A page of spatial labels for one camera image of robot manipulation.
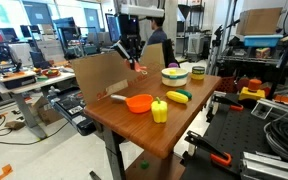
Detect small green ball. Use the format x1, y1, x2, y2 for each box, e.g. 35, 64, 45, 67
140, 160, 151, 170

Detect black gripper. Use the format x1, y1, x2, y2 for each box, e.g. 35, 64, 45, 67
111, 14, 143, 71

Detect small colourful box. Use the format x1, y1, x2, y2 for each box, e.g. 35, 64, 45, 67
254, 47, 272, 60

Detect yellow emergency stop button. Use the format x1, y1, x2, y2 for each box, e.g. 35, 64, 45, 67
238, 78, 267, 102

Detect white desk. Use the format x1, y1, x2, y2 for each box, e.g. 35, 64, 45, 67
0, 68, 77, 140

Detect black computer monitor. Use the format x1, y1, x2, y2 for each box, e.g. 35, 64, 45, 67
104, 12, 122, 44

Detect black floor cable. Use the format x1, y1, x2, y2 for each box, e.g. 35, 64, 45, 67
0, 114, 70, 147

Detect black perforated breadboard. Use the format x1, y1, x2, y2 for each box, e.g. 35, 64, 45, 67
179, 105, 288, 180

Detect red plastic crate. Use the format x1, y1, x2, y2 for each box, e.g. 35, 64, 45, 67
215, 76, 239, 95

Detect black office chair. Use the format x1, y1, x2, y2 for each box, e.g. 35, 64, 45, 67
161, 38, 181, 68

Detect small cardboard box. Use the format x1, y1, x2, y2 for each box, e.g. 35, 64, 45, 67
33, 95, 64, 126

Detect green toy cucumber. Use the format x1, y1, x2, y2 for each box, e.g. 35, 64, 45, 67
176, 88, 193, 100

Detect orange toy pan silver handle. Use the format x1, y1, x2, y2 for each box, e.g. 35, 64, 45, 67
110, 93, 154, 115

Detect red bowl with toys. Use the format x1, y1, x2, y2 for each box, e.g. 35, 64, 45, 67
41, 67, 62, 80

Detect brown foot pedal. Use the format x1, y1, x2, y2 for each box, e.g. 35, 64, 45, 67
4, 120, 26, 131

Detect metal wire shelf rack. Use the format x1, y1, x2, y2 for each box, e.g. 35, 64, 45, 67
206, 0, 288, 78

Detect person in dark shirt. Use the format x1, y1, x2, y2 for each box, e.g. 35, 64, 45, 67
145, 16, 169, 46

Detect blue plastic bin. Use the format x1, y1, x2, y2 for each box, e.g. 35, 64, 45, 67
242, 34, 284, 48

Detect black treadmill device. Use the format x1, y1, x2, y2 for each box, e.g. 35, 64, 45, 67
46, 86, 98, 137

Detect brown cardboard box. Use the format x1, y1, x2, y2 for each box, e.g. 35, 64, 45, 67
235, 7, 283, 37

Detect small black orange clamp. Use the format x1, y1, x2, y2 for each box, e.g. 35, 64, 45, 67
211, 94, 245, 113

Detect yellow toy corn cob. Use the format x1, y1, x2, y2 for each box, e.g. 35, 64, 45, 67
165, 90, 190, 105

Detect black cable bundle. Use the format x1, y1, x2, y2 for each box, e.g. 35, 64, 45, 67
263, 117, 288, 165

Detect aluminium frame bracket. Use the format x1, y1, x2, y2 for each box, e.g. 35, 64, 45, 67
250, 97, 288, 122

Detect yellow toy bell pepper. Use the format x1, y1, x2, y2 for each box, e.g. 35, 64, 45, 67
150, 96, 169, 124

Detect white bowl green stripe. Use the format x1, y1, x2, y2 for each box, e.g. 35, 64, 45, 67
160, 67, 189, 88

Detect pink plush toy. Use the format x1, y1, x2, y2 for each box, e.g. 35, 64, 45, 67
133, 61, 149, 76

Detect brown cardboard board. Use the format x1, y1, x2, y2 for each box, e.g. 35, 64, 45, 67
70, 42, 166, 106

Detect black white tray box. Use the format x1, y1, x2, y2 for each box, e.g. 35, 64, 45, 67
0, 69, 38, 90

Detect large black orange clamp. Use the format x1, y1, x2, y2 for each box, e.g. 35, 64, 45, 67
184, 130, 233, 168

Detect aluminium extrusion bars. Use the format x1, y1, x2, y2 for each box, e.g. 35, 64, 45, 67
239, 151, 288, 180

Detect black stand pole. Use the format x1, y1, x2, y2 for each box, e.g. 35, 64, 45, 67
266, 0, 288, 101

